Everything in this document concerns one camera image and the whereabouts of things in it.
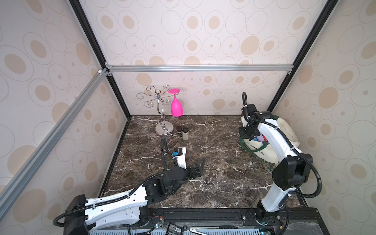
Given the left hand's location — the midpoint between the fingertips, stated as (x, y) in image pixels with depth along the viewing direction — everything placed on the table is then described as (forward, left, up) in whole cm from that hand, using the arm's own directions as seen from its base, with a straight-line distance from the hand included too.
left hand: (203, 160), depth 68 cm
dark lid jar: (+31, +14, -17) cm, 37 cm away
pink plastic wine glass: (+38, +15, -1) cm, 41 cm away
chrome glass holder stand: (+38, +27, -22) cm, 52 cm away
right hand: (+20, -30, -7) cm, 37 cm away
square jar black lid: (+29, +10, -18) cm, 35 cm away
